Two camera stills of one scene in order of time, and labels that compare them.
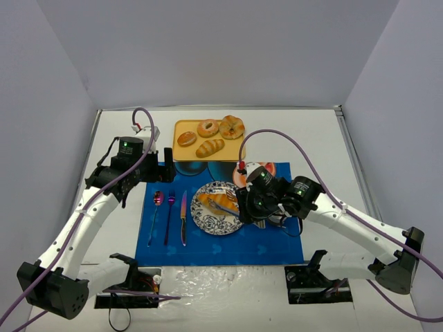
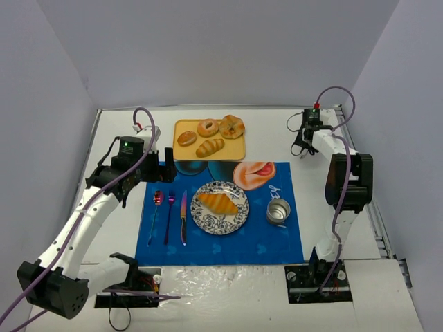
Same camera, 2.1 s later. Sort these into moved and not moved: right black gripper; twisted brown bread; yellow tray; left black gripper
Moved: right black gripper
Not moved: yellow tray; twisted brown bread; left black gripper
